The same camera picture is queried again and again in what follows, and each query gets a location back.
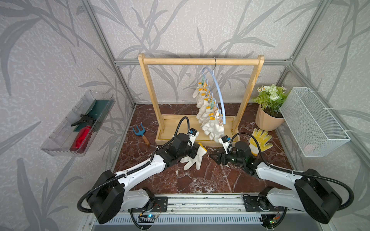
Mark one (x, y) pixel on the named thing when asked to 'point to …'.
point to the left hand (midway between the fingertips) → (199, 146)
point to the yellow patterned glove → (261, 140)
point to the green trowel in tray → (98, 106)
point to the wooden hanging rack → (163, 125)
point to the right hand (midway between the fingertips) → (211, 153)
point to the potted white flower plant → (268, 116)
